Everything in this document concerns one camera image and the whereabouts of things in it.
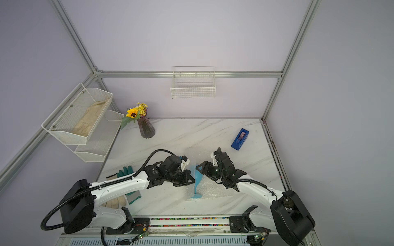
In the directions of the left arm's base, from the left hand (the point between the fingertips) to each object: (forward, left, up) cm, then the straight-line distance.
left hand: (194, 183), depth 77 cm
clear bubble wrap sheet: (+1, -8, -11) cm, 14 cm away
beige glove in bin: (+24, +55, +20) cm, 64 cm away
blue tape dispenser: (+33, -30, -6) cm, 45 cm away
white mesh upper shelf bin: (+23, +61, +22) cm, 68 cm away
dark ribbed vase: (+38, +34, 0) cm, 51 cm away
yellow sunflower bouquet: (+37, +38, +13) cm, 55 cm away
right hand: (+7, -3, -2) cm, 8 cm away
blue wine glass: (+5, -2, -3) cm, 6 cm away
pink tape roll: (+35, -31, -4) cm, 47 cm away
